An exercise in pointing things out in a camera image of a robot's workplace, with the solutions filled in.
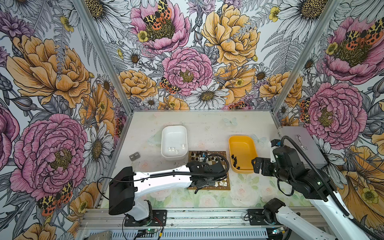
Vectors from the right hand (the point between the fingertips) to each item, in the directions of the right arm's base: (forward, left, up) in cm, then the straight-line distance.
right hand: (262, 168), depth 68 cm
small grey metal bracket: (+18, +68, -19) cm, 73 cm away
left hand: (-1, +25, -11) cm, 28 cm away
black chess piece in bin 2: (+15, +6, -21) cm, 26 cm away
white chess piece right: (+22, +44, -19) cm, 53 cm away
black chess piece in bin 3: (+13, +6, -21) cm, 25 cm away
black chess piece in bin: (+17, +7, -20) cm, 27 cm away
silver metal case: (+22, -32, -7) cm, 39 cm away
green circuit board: (-20, +51, -21) cm, 59 cm away
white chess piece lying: (+24, +38, -18) cm, 48 cm away
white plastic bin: (+32, +45, -24) cm, 60 cm away
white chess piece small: (+22, +47, -19) cm, 55 cm away
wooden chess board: (0, +16, -19) cm, 25 cm away
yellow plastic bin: (+25, -3, -24) cm, 35 cm away
